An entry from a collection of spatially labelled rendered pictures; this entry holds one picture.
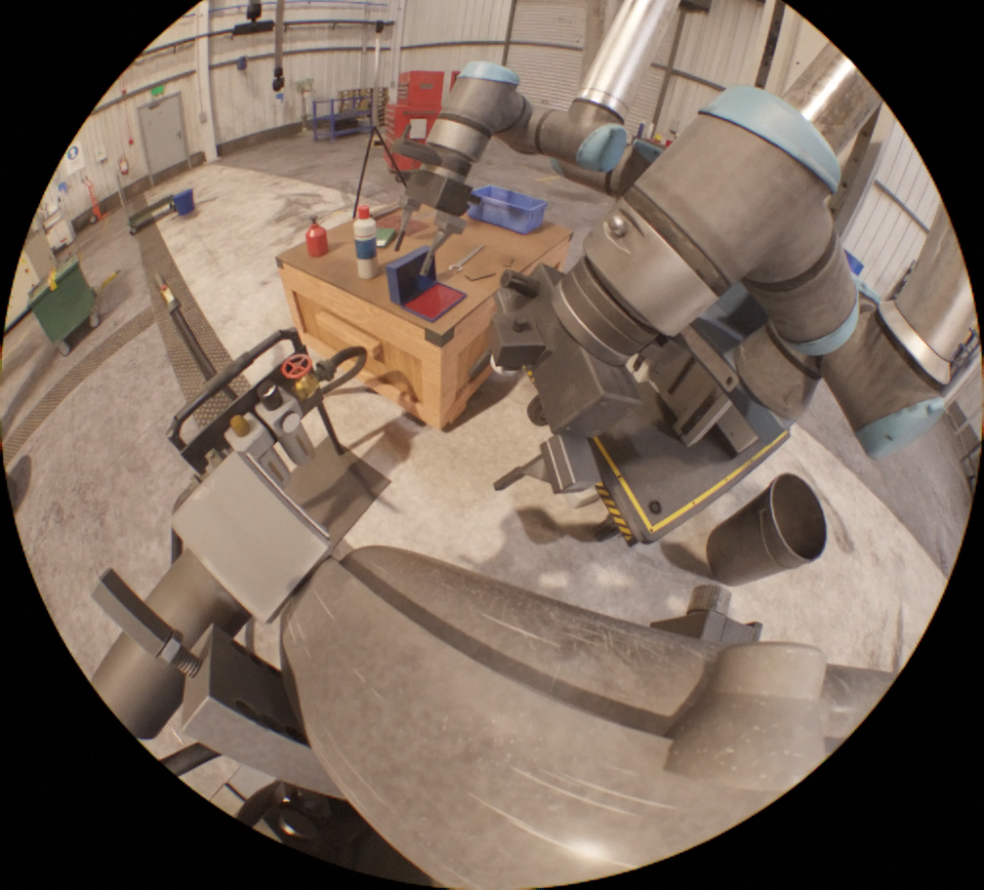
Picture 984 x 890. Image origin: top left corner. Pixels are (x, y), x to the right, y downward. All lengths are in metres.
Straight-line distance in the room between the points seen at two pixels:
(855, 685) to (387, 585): 0.22
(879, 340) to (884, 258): 8.62
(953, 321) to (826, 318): 0.28
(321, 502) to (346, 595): 0.99
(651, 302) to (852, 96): 0.36
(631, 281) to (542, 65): 9.45
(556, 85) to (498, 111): 8.78
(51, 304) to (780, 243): 3.26
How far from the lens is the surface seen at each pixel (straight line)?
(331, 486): 1.17
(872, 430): 0.54
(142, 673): 0.33
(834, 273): 0.27
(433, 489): 1.13
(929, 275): 0.53
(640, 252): 0.20
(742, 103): 0.22
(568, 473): 0.23
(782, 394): 0.66
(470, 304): 0.97
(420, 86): 3.77
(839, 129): 0.44
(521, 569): 1.07
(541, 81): 9.56
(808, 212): 0.23
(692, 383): 1.06
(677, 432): 1.08
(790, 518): 1.44
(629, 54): 0.64
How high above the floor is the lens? 1.03
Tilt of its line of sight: 50 degrees down
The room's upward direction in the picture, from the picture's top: 11 degrees clockwise
